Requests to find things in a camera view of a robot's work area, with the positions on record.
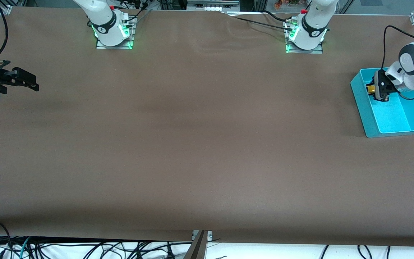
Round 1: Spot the teal plastic bin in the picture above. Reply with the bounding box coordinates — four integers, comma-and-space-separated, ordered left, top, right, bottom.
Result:
350, 68, 414, 138

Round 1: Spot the black cable across table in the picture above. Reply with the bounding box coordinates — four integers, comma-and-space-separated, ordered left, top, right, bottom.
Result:
221, 11, 294, 31

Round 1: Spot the grey background device box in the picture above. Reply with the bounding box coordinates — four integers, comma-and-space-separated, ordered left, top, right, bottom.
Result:
187, 0, 240, 11

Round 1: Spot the brown table cover sheet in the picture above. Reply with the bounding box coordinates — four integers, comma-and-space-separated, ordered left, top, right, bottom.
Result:
0, 6, 414, 247

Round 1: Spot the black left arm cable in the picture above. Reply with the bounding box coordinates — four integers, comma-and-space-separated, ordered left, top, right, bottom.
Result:
382, 25, 414, 71

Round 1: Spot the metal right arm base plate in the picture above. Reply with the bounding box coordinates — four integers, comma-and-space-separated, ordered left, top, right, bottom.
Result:
96, 16, 136, 50

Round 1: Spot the grey metal table beam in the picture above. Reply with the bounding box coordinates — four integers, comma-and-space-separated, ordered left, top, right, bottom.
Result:
184, 230, 213, 259

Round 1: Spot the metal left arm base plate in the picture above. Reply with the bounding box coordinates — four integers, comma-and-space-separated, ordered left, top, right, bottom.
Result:
285, 20, 324, 54

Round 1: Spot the teal floor cable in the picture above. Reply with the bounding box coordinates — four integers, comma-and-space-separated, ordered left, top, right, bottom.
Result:
19, 237, 31, 259

